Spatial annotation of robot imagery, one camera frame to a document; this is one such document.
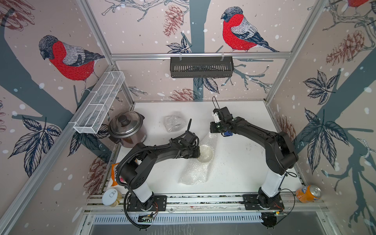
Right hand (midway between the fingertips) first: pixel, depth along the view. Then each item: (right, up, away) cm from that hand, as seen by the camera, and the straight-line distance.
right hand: (210, 126), depth 94 cm
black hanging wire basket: (-5, +42, +9) cm, 44 cm away
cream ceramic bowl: (-3, -16, -7) cm, 18 cm away
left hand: (-6, -15, -5) cm, 17 cm away
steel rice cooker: (-51, 0, -9) cm, 52 cm away
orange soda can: (+44, -30, -26) cm, 59 cm away
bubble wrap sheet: (-25, +2, +4) cm, 25 cm away
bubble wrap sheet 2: (-9, -26, -11) cm, 29 cm away
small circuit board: (-35, -44, -23) cm, 60 cm away
